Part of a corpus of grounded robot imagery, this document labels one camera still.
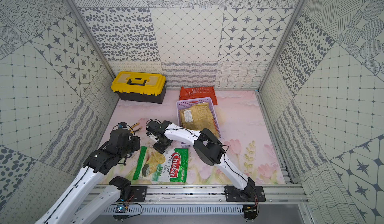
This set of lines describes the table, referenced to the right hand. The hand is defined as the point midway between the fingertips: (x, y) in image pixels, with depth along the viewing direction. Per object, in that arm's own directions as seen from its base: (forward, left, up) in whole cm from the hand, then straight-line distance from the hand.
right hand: (164, 148), depth 89 cm
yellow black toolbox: (+37, +20, +16) cm, 45 cm away
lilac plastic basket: (+32, -8, +4) cm, 33 cm away
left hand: (-1, +12, +16) cm, 20 cm away
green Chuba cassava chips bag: (-10, -6, -1) cm, 12 cm away
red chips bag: (+46, -13, 0) cm, 48 cm away
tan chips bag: (+19, -20, +6) cm, 28 cm away
